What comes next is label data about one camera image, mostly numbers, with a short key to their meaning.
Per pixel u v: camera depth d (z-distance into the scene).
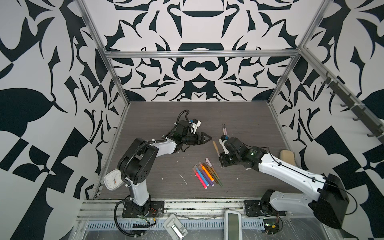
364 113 0.55
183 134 0.74
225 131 1.02
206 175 0.85
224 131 1.02
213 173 0.85
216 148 0.83
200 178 0.83
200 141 0.79
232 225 0.67
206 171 0.85
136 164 0.48
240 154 0.60
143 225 0.73
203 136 0.81
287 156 0.89
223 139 0.74
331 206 0.39
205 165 0.89
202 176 0.84
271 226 0.71
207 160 0.89
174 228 0.68
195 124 0.85
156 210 0.74
